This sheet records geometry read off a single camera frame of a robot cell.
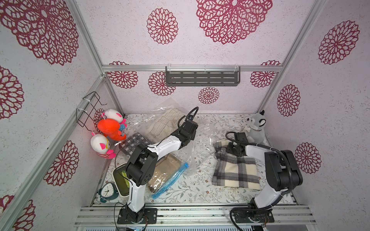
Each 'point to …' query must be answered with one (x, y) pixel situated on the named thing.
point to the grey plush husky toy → (256, 123)
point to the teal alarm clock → (109, 191)
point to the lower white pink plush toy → (100, 144)
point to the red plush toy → (110, 127)
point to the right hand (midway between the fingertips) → (229, 147)
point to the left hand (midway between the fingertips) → (188, 129)
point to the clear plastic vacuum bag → (137, 125)
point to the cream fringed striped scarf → (165, 124)
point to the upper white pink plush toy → (112, 114)
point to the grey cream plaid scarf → (232, 171)
